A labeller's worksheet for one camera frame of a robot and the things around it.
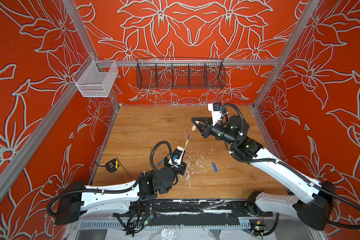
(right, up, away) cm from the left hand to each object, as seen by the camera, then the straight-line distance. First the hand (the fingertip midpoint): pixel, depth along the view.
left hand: (183, 150), depth 69 cm
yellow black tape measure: (-41, -12, +16) cm, 46 cm away
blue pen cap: (+20, -14, +18) cm, 30 cm away
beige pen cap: (+4, +11, -4) cm, 13 cm away
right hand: (+3, +15, -6) cm, 16 cm away
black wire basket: (-14, +47, +32) cm, 58 cm away
